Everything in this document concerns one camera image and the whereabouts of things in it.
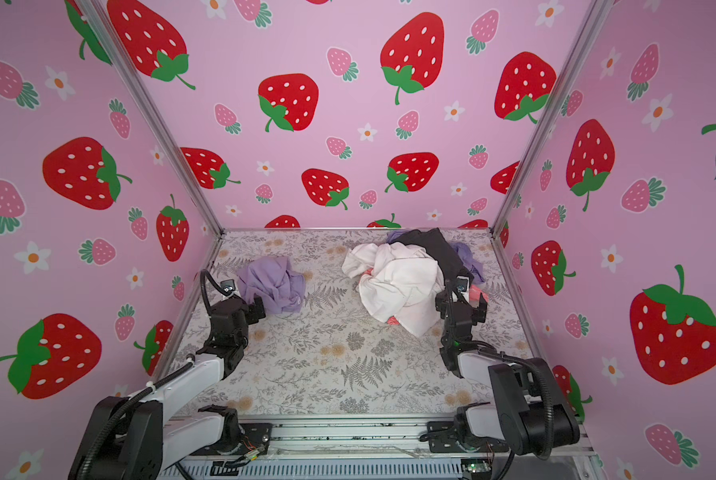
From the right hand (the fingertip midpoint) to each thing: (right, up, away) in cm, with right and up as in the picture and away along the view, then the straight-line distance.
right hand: (466, 291), depth 87 cm
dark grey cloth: (-5, +16, +23) cm, 28 cm away
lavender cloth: (+9, +4, +17) cm, 19 cm away
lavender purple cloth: (-61, +3, +10) cm, 62 cm away
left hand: (-68, -2, 0) cm, 68 cm away
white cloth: (-19, +2, +3) cm, 19 cm away
